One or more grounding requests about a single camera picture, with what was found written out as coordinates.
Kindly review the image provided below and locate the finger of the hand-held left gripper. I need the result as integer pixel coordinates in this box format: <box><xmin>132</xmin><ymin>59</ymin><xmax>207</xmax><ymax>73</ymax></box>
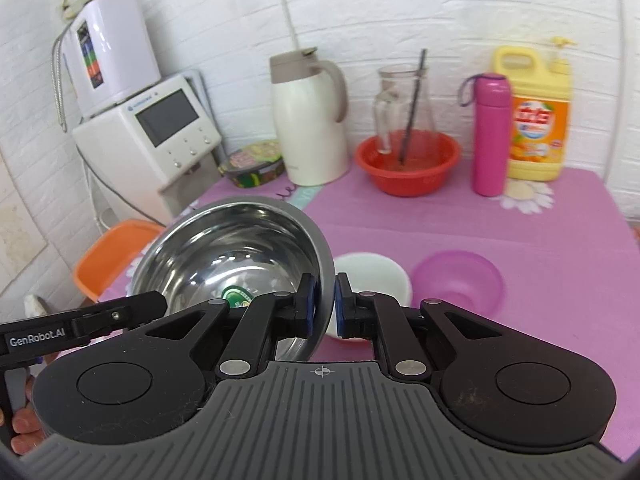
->
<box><xmin>74</xmin><ymin>291</ymin><xmax>169</xmax><ymax>340</ymax></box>

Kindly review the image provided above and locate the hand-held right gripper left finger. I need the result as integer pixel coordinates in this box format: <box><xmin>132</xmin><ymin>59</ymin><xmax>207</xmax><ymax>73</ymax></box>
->
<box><xmin>132</xmin><ymin>272</ymin><xmax>321</xmax><ymax>382</ymax></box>

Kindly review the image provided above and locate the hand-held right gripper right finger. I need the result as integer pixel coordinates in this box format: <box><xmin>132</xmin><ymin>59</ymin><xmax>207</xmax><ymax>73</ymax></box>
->
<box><xmin>334</xmin><ymin>272</ymin><xmax>506</xmax><ymax>383</ymax></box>

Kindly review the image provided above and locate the stainless steel bowl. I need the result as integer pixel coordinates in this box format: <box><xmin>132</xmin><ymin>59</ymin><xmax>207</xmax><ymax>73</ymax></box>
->
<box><xmin>127</xmin><ymin>197</ymin><xmax>335</xmax><ymax>363</ymax></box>

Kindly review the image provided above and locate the person's left hand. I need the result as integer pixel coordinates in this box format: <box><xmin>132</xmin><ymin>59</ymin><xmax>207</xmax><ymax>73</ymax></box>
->
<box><xmin>9</xmin><ymin>404</ymin><xmax>45</xmax><ymax>456</ymax></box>

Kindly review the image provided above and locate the red bowl with white inside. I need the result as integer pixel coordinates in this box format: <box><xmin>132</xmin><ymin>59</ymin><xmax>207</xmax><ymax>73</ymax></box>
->
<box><xmin>320</xmin><ymin>252</ymin><xmax>413</xmax><ymax>346</ymax></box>

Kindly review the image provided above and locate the orange plastic basin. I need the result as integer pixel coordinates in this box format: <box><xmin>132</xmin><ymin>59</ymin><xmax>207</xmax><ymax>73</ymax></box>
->
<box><xmin>73</xmin><ymin>219</ymin><xmax>166</xmax><ymax>303</ymax></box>

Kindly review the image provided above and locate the pink floral tablecloth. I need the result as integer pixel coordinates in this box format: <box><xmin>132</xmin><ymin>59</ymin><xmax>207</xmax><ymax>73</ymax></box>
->
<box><xmin>107</xmin><ymin>165</ymin><xmax>640</xmax><ymax>461</ymax></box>

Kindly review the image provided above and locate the purple plastic bowl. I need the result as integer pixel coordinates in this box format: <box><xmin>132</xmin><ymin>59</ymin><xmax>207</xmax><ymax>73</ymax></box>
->
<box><xmin>411</xmin><ymin>250</ymin><xmax>505</xmax><ymax>318</ymax></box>

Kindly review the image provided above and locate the red plastic basin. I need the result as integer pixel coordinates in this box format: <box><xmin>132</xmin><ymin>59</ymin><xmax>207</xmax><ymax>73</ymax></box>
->
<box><xmin>355</xmin><ymin>130</ymin><xmax>462</xmax><ymax>197</ymax></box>

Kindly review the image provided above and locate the instant noodle bowl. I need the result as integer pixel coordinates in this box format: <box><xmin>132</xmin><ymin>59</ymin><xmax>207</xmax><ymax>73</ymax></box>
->
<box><xmin>218</xmin><ymin>140</ymin><xmax>286</xmax><ymax>189</ymax></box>

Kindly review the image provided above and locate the white water dispenser with screen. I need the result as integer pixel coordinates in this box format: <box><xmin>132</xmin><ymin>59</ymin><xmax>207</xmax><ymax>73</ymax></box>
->
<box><xmin>72</xmin><ymin>72</ymin><xmax>223</xmax><ymax>226</ymax></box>

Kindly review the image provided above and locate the cream thermal jug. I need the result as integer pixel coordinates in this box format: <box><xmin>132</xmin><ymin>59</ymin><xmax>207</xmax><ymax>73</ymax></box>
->
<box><xmin>269</xmin><ymin>46</ymin><xmax>351</xmax><ymax>187</ymax></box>

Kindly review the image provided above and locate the glass pitcher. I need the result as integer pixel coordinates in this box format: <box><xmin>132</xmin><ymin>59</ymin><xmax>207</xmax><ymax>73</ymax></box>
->
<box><xmin>372</xmin><ymin>64</ymin><xmax>437</xmax><ymax>158</ymax></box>

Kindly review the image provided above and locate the black stirring stick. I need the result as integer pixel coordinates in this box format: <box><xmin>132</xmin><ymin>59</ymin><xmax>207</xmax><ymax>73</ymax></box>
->
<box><xmin>397</xmin><ymin>49</ymin><xmax>428</xmax><ymax>166</ymax></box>

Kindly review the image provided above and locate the pink thermos bottle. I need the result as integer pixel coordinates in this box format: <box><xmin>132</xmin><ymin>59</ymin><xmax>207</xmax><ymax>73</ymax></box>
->
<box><xmin>458</xmin><ymin>73</ymin><xmax>513</xmax><ymax>197</ymax></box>

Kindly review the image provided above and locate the yellow detergent bottle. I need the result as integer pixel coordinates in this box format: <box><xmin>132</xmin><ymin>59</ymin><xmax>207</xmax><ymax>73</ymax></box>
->
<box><xmin>492</xmin><ymin>36</ymin><xmax>573</xmax><ymax>182</ymax></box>

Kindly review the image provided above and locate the metal flexible hose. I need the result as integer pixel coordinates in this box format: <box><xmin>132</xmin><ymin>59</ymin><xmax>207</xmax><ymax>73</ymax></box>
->
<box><xmin>50</xmin><ymin>25</ymin><xmax>76</xmax><ymax>133</ymax></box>

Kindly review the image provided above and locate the white wall water ionizer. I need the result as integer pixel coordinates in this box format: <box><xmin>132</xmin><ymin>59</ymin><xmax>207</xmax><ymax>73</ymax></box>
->
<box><xmin>62</xmin><ymin>0</ymin><xmax>162</xmax><ymax>120</ymax></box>

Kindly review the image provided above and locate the white wall cable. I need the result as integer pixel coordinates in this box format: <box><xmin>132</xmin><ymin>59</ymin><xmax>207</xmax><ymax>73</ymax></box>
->
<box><xmin>274</xmin><ymin>0</ymin><xmax>302</xmax><ymax>52</ymax></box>

